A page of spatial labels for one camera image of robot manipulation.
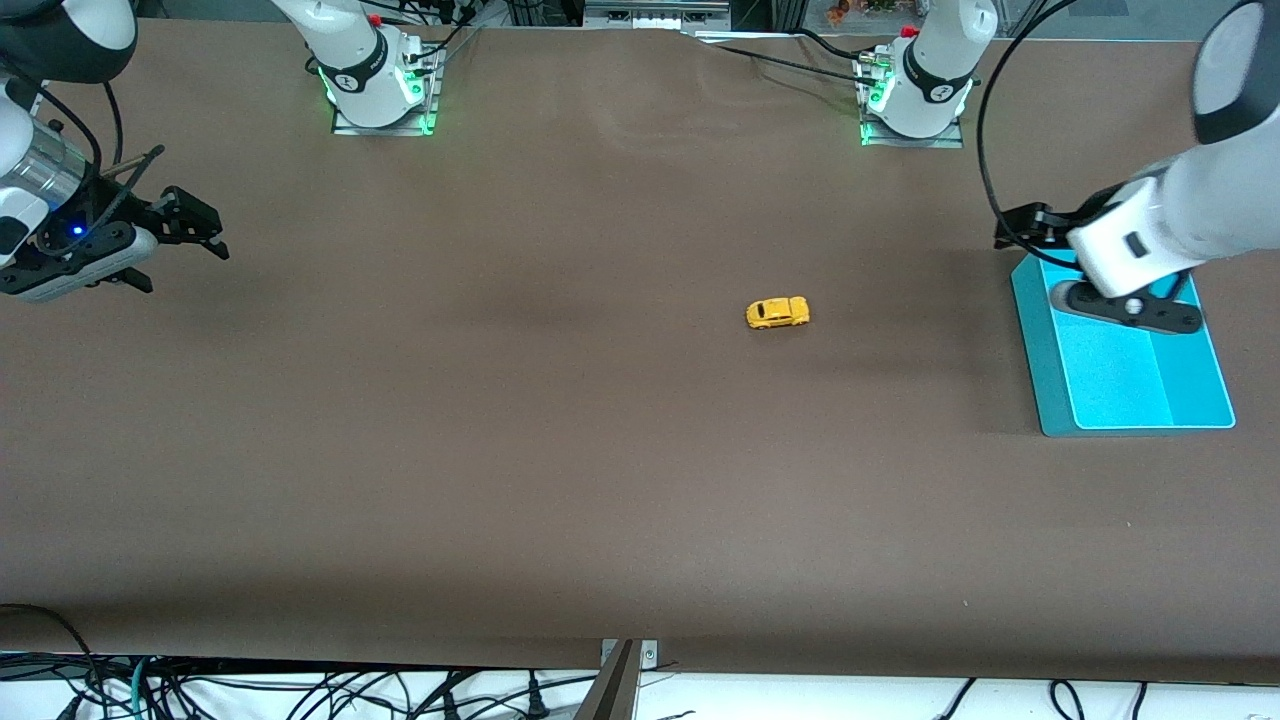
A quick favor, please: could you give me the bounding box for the yellow toy beetle car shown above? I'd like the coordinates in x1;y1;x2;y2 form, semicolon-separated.
745;296;811;331

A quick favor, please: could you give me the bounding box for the cyan plastic storage bin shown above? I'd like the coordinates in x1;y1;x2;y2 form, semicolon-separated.
1011;250;1237;438

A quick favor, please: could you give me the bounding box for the grey equipment box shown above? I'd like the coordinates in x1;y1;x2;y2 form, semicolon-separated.
583;0;733;31

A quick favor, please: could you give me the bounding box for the dark metal bar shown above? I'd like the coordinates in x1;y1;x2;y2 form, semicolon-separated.
573;640;641;720

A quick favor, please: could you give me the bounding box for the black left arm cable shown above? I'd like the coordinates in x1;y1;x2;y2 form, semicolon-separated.
977;0;1079;266

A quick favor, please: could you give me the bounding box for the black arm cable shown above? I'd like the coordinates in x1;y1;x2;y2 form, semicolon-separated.
977;0;1079;266
98;82;126;169

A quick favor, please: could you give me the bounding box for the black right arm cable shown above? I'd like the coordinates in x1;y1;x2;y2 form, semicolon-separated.
98;82;126;169

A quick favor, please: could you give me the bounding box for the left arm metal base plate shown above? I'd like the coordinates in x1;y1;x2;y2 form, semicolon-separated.
858;50;966;149

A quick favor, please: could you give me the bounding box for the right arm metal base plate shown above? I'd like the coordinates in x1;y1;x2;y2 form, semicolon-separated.
332;45;441;137

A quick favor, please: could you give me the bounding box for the short black table cable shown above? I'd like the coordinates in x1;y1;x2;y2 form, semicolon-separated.
795;28;873;65

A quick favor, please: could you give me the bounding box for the long black table cable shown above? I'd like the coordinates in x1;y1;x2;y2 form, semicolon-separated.
700;42;881;89

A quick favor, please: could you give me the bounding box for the thick black floor cable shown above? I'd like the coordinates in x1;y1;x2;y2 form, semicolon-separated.
0;603;106;720

